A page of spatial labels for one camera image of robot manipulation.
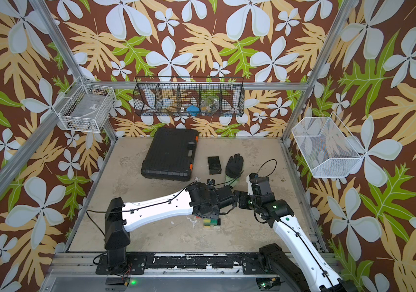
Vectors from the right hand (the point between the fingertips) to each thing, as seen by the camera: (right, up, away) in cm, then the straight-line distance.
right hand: (238, 196), depth 80 cm
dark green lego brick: (-11, -12, +1) cm, 16 cm away
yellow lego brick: (-14, -13, +4) cm, 19 cm away
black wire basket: (-24, +51, +19) cm, 59 cm away
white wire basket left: (-72, +41, +5) cm, 83 cm away
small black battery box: (-10, +13, +20) cm, 26 cm away
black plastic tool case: (-34, +19, +23) cm, 45 cm away
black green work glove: (+2, +10, +24) cm, 26 cm away
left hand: (-11, -5, -5) cm, 13 cm away
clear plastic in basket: (-13, +46, +18) cm, 51 cm away
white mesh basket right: (+41, +21, 0) cm, 46 cm away
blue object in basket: (-21, +42, +15) cm, 50 cm away
